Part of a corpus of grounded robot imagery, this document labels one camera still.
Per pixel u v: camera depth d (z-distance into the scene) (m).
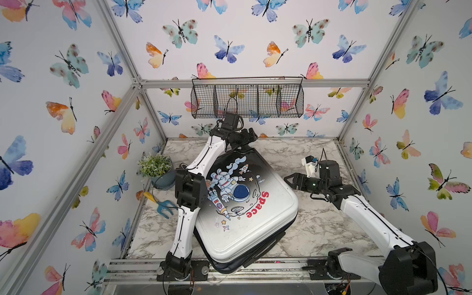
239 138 0.84
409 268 0.39
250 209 0.68
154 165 0.87
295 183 0.72
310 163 0.74
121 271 0.76
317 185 0.68
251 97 0.98
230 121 0.74
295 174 0.73
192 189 0.57
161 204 0.92
